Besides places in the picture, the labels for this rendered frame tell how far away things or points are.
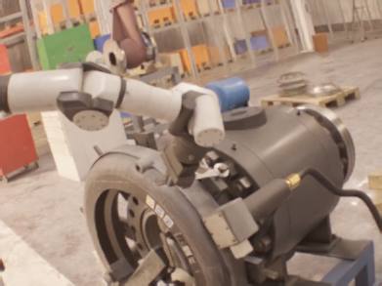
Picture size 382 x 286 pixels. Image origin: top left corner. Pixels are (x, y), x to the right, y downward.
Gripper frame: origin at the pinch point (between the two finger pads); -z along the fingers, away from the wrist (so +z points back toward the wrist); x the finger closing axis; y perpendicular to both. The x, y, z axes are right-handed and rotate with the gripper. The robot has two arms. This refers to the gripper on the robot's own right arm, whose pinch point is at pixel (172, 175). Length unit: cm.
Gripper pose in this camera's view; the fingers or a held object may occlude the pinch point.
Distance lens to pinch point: 126.0
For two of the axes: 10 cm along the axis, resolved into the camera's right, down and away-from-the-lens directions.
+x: -4.3, -7.9, 4.5
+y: -8.3, 1.5, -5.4
